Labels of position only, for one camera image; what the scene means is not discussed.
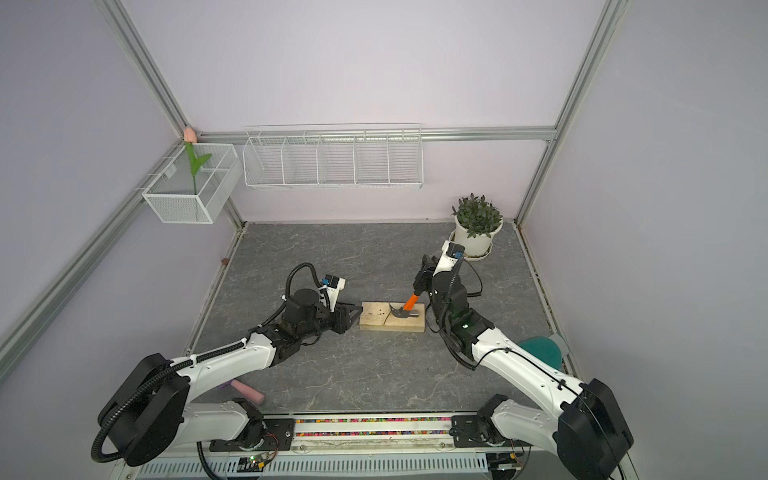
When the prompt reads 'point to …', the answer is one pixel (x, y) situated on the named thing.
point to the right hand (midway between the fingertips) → (427, 256)
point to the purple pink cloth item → (249, 393)
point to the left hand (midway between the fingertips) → (359, 310)
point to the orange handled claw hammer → (406, 310)
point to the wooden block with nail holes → (380, 316)
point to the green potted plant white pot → (476, 221)
